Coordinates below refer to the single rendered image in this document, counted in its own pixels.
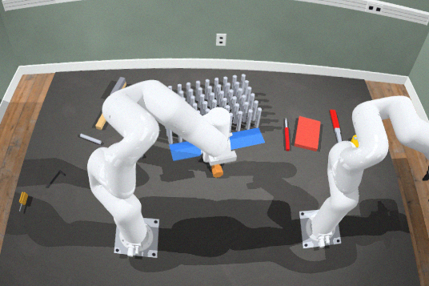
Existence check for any red rectangular block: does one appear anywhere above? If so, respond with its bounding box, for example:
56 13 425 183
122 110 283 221
295 116 320 151

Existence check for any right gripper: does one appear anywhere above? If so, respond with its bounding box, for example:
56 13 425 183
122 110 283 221
423 166 429 181

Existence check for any blue flat bar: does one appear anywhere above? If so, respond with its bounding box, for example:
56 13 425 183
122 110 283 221
170 128 265 161

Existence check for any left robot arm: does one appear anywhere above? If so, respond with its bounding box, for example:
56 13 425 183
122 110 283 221
87 80 237 257

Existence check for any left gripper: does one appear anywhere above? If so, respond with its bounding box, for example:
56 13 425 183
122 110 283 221
197 138 232 171

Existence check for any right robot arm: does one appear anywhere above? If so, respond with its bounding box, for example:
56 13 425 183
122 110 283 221
306 96 429 248

